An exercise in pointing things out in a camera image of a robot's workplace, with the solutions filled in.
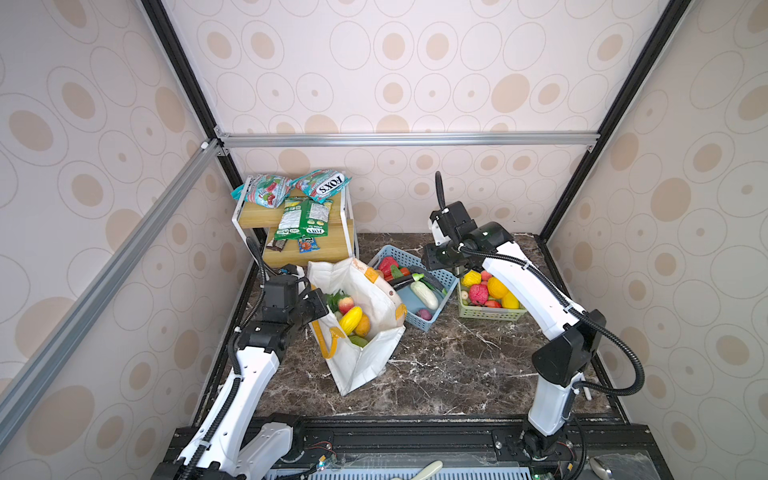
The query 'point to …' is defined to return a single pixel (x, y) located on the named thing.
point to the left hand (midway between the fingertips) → (333, 291)
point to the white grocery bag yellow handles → (351, 366)
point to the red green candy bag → (264, 190)
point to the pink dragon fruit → (478, 294)
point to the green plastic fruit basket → (486, 313)
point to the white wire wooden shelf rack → (283, 254)
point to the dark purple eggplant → (400, 282)
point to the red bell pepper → (385, 264)
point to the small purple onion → (425, 314)
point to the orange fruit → (364, 326)
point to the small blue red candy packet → (306, 245)
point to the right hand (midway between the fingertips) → (428, 258)
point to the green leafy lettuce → (332, 299)
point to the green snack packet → (303, 217)
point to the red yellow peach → (345, 304)
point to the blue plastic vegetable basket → (441, 283)
